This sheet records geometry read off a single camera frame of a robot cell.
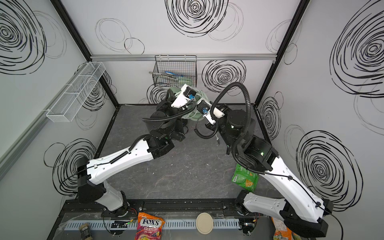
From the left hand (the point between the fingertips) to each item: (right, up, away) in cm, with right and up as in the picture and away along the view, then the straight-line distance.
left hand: (165, 91), depth 57 cm
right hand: (+18, -4, -3) cm, 19 cm away
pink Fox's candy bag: (-9, -60, +9) cm, 61 cm away
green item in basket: (+8, +11, +30) cm, 33 cm away
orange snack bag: (+50, -60, +8) cm, 79 cm away
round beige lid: (+16, -56, +8) cm, 59 cm away
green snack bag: (+39, -43, +23) cm, 62 cm away
